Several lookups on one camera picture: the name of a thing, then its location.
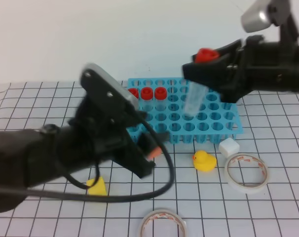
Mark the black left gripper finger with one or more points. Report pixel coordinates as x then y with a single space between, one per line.
131 156
146 143

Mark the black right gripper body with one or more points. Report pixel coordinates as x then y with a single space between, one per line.
269 66

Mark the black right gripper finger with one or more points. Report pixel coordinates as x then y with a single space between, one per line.
232 52
218 74

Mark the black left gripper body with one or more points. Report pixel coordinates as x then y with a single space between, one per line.
99 132

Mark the clear tube red cap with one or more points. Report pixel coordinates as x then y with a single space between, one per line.
196 92

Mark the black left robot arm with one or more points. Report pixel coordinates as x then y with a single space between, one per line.
29 157

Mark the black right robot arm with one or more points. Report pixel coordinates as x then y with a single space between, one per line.
281 16

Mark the blue test tube rack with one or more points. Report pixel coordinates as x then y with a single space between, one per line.
214 121

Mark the red capped tube middle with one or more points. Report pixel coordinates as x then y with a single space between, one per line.
147 98

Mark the red capped tube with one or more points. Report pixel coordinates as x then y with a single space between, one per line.
147 98
134 92
160 94

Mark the red capped tube left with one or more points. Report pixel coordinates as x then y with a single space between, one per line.
134 92

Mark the red capped tube right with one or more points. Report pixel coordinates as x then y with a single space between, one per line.
160 94

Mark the orange foam cube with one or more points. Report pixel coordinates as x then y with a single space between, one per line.
155 152

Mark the yellow foam cube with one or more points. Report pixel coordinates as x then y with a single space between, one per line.
98 189

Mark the yellow rubber duck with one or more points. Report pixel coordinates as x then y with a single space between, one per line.
203 161

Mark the white tape roll bottom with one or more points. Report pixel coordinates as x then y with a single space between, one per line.
162 214

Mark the white tape roll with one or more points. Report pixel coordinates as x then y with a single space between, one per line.
246 189
162 214

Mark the white foam cube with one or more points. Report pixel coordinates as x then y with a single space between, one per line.
229 147

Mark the checkered white table cloth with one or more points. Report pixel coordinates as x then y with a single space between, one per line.
205 201

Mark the white tape roll right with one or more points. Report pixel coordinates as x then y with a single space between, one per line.
246 189

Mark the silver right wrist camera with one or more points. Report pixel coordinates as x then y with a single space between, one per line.
256 17

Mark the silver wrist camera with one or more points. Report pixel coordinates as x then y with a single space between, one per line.
256 17
104 90

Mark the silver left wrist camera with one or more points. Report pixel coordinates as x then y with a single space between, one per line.
104 90

